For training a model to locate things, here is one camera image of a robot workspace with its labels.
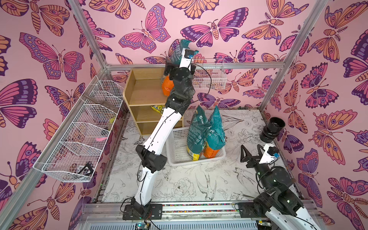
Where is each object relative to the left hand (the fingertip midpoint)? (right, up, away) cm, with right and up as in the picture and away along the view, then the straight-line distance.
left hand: (179, 61), depth 67 cm
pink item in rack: (-40, -37, +4) cm, 55 cm away
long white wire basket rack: (-48, -43, -2) cm, 65 cm away
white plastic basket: (-4, -48, +30) cm, 57 cm away
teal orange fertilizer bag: (+20, -37, +12) cm, 44 cm away
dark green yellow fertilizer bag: (+10, -32, +8) cm, 34 cm away
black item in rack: (-40, -48, -3) cm, 63 cm away
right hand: (+33, -40, +1) cm, 52 cm away
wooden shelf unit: (-25, -8, +25) cm, 36 cm away
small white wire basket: (+20, +4, +39) cm, 44 cm away
